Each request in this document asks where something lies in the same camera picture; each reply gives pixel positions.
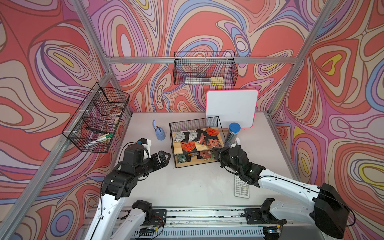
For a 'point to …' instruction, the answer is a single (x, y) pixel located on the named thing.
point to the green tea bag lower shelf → (181, 158)
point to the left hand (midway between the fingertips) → (166, 157)
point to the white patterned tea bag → (179, 136)
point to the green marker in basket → (102, 138)
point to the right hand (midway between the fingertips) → (210, 151)
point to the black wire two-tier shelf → (200, 125)
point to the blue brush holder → (160, 134)
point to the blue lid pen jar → (234, 128)
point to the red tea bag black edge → (213, 143)
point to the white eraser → (237, 141)
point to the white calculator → (241, 188)
